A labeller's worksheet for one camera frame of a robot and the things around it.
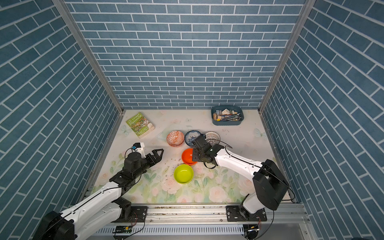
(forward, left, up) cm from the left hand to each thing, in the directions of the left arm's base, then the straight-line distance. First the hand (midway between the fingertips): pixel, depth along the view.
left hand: (163, 153), depth 83 cm
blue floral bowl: (+17, -15, -7) cm, 23 cm away
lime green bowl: (-7, -11, -11) cm, 18 cm away
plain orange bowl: (+3, -13, -11) cm, 17 cm away
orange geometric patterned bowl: (+15, -4, -8) cm, 18 cm away
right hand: (0, -19, -3) cm, 19 cm away
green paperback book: (+28, +23, -10) cm, 38 cm away
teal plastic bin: (+45, -52, -8) cm, 69 cm away
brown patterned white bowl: (+16, -30, -7) cm, 34 cm away
